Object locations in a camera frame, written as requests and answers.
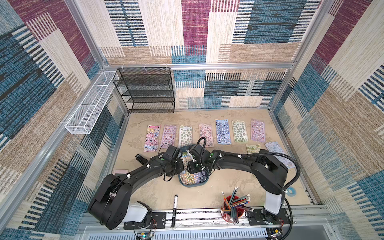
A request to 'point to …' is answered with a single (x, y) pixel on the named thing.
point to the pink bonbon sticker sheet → (205, 131)
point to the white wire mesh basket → (85, 116)
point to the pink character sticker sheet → (257, 128)
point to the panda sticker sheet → (188, 178)
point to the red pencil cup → (232, 208)
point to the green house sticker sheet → (253, 148)
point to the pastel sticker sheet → (274, 147)
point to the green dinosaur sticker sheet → (185, 135)
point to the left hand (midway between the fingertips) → (184, 168)
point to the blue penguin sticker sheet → (223, 133)
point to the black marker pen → (174, 211)
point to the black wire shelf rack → (146, 90)
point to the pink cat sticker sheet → (152, 138)
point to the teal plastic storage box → (185, 148)
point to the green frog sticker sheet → (240, 132)
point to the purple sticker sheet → (169, 135)
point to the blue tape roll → (293, 193)
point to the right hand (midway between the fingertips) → (192, 170)
